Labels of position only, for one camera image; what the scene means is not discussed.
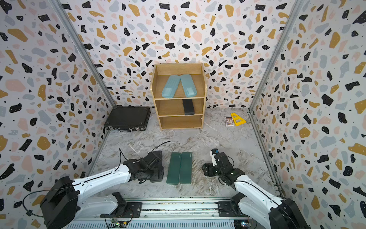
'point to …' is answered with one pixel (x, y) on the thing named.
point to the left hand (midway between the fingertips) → (159, 174)
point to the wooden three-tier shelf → (170, 110)
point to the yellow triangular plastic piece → (242, 121)
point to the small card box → (229, 121)
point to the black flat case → (127, 118)
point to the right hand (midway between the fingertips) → (206, 167)
